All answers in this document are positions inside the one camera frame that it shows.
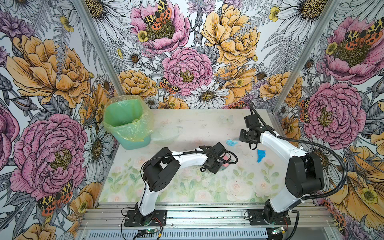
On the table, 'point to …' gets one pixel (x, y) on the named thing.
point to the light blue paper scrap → (231, 142)
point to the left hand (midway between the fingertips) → (211, 171)
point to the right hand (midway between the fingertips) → (244, 141)
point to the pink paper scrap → (226, 158)
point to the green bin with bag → (129, 118)
